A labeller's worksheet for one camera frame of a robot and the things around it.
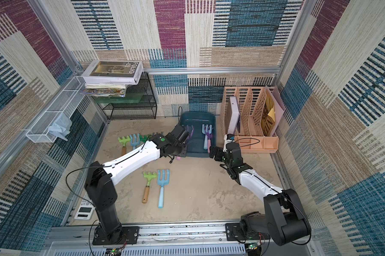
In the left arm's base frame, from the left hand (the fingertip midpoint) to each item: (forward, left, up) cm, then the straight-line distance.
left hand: (183, 150), depth 85 cm
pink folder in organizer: (+14, -50, +15) cm, 54 cm away
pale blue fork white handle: (-11, +12, -15) cm, 22 cm away
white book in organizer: (+21, -31, -3) cm, 38 cm away
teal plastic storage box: (+21, -11, -14) cm, 27 cm away
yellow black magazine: (+13, -45, +11) cm, 48 cm away
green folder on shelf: (+28, +34, +12) cm, 46 cm away
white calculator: (-24, +49, -15) cm, 56 cm away
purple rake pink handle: (+20, -16, -13) cm, 29 cm away
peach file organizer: (+30, -41, -5) cm, 51 cm away
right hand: (+3, -18, -2) cm, 19 cm away
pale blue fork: (+21, -14, -12) cm, 28 cm away
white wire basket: (+18, +60, +19) cm, 65 cm away
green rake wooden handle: (+18, +27, -14) cm, 36 cm away
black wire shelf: (+42, +29, -8) cm, 52 cm away
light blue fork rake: (+17, +34, -15) cm, 41 cm away
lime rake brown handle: (+18, +41, -15) cm, 47 cm away
